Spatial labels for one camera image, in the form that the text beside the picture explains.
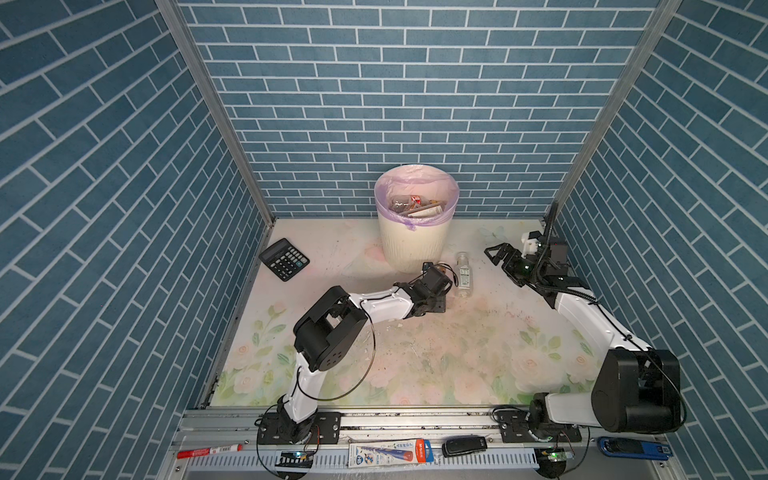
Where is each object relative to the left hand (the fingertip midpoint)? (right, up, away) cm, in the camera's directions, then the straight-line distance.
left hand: (440, 300), depth 94 cm
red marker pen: (-59, -31, -25) cm, 71 cm away
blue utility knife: (+41, -29, -26) cm, 57 cm away
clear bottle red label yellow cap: (-11, +32, +5) cm, 34 cm away
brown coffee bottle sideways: (-6, +29, -2) cm, 30 cm away
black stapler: (+2, -29, -25) cm, 38 cm away
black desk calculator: (-54, +13, +11) cm, 57 cm away
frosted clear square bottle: (-5, +28, -5) cm, 29 cm away
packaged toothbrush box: (-16, -31, -25) cm, 43 cm away
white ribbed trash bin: (-10, +16, -1) cm, 19 cm away
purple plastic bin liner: (-3, +39, +4) cm, 39 cm away
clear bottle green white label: (+9, +7, +2) cm, 12 cm away
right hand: (+14, +15, -8) cm, 22 cm away
